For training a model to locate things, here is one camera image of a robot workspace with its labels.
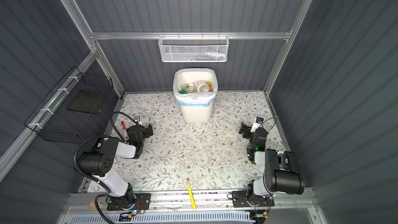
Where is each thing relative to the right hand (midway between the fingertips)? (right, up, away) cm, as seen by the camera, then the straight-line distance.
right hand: (252, 125), depth 91 cm
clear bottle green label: (-41, +19, -6) cm, 45 cm away
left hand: (-69, -1, +5) cm, 69 cm away
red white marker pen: (-82, -2, +10) cm, 82 cm away
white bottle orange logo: (-30, +22, -8) cm, 38 cm away
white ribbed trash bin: (-32, +11, -8) cm, 35 cm away
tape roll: (-83, -37, -17) cm, 92 cm away
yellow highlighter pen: (-35, -32, -16) cm, 50 cm away
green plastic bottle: (-41, +19, -6) cm, 45 cm away
